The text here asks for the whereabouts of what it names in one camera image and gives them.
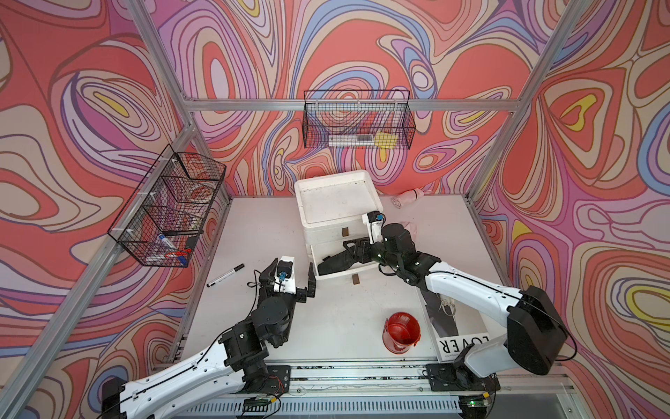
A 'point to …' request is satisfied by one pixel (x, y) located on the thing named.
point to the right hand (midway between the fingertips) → (349, 249)
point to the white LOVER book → (452, 334)
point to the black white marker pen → (237, 268)
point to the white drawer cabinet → (331, 209)
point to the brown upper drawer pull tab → (345, 231)
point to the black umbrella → (335, 263)
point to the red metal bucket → (401, 333)
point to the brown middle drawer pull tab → (356, 278)
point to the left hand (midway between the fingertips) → (297, 264)
